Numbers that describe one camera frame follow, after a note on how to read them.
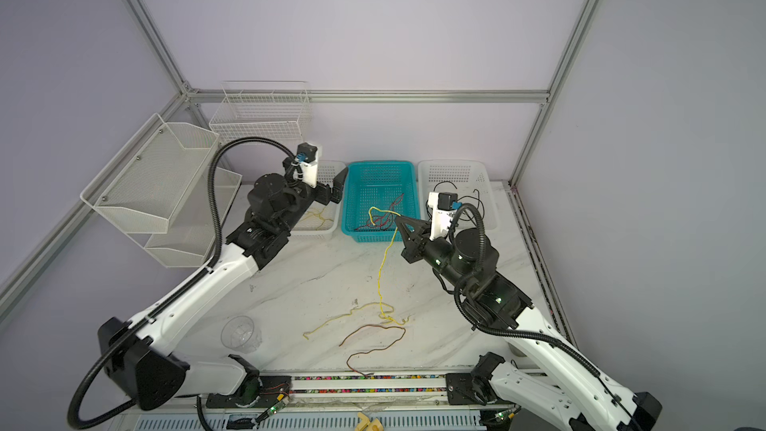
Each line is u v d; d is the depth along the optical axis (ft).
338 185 2.09
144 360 1.24
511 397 1.94
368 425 2.25
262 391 2.39
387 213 2.01
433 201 1.76
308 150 1.83
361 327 2.70
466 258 1.45
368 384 2.51
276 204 1.70
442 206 1.74
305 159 1.84
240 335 2.68
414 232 1.85
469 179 3.88
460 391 2.40
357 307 2.89
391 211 2.01
